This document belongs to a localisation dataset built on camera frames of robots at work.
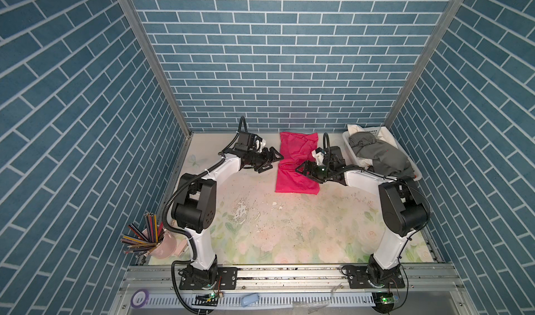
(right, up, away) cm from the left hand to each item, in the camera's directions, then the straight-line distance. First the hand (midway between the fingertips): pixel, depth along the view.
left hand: (278, 160), depth 90 cm
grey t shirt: (+50, 0, +6) cm, 51 cm away
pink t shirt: (+10, +5, +22) cm, 25 cm away
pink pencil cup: (-44, -34, -11) cm, 57 cm away
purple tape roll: (-45, -46, -20) cm, 67 cm away
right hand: (+10, -5, +4) cm, 11 cm away
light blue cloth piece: (-10, -46, -21) cm, 51 cm away
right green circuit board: (+36, -47, -20) cm, 63 cm away
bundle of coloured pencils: (-47, -29, -18) cm, 58 cm away
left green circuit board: (-25, -47, -19) cm, 57 cm away
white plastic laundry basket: (+61, -6, +2) cm, 61 cm away
